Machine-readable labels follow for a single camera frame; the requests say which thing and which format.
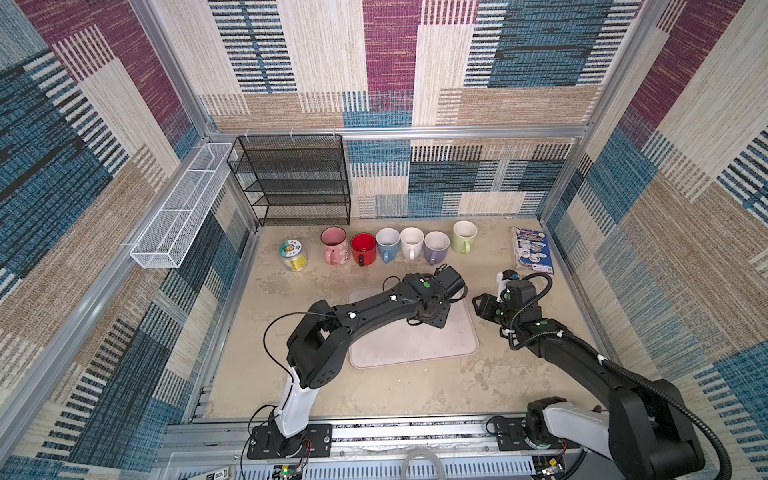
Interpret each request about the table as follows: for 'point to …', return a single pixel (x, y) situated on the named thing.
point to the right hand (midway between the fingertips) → (478, 305)
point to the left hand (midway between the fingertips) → (437, 313)
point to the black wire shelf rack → (294, 180)
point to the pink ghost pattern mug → (334, 242)
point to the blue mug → (387, 240)
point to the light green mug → (463, 234)
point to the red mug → (364, 248)
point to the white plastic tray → (413, 342)
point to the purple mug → (436, 244)
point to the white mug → (412, 242)
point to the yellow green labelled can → (293, 254)
